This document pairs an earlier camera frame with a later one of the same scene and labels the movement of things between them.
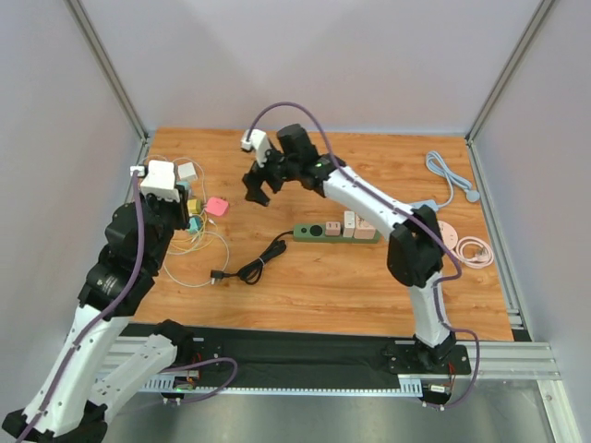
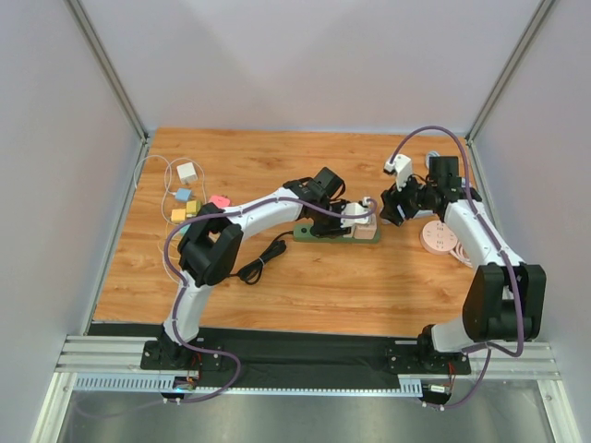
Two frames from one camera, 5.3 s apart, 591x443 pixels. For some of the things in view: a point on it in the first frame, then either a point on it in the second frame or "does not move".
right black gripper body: (266, 174) -> (393, 205)
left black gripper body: (180, 210) -> (336, 217)
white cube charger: (186, 171) does not move
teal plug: (184, 183) -> (193, 208)
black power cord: (250, 272) does not move
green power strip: (316, 233) does not move
